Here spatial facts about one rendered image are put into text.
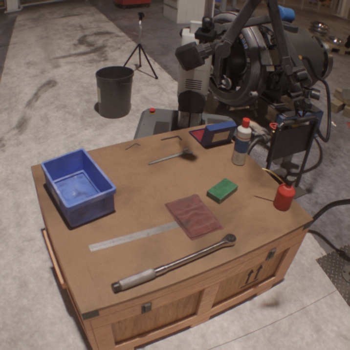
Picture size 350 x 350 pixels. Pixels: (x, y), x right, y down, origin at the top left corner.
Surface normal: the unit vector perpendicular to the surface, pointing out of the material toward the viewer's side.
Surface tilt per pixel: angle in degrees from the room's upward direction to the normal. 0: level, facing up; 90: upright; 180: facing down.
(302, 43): 44
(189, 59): 90
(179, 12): 90
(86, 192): 0
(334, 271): 0
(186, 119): 90
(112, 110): 93
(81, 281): 0
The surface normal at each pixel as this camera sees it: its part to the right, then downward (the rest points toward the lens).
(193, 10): 0.36, 0.62
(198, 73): -0.08, 0.63
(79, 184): 0.07, -0.77
